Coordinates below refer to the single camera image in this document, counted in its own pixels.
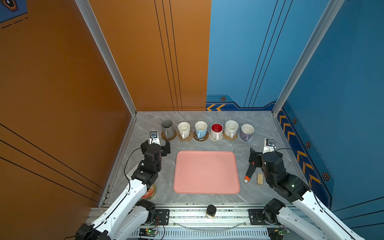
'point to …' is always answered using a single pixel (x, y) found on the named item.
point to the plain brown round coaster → (164, 137)
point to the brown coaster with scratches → (202, 139)
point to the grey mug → (168, 128)
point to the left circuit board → (147, 232)
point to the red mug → (216, 131)
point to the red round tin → (151, 192)
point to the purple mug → (246, 131)
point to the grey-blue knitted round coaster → (243, 141)
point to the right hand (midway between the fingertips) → (258, 150)
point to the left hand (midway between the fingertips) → (157, 139)
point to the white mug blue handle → (201, 128)
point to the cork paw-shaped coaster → (187, 138)
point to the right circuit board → (277, 233)
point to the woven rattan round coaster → (228, 138)
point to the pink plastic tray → (206, 172)
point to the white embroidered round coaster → (215, 140)
